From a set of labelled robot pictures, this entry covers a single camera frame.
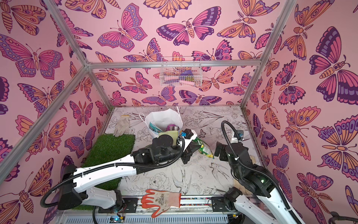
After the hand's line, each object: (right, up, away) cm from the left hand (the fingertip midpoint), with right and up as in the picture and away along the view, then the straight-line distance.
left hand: (201, 146), depth 61 cm
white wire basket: (-9, +44, +33) cm, 56 cm away
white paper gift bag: (-20, +11, +30) cm, 38 cm away
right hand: (+13, 0, +6) cm, 14 cm away
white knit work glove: (-55, +6, +46) cm, 72 cm away
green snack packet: (+2, -2, +1) cm, 3 cm away
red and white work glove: (-19, -31, +13) cm, 39 cm away
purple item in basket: (-5, +43, +33) cm, 55 cm away
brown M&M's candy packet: (-14, +7, +24) cm, 29 cm away
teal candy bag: (-25, +7, +21) cm, 33 cm away
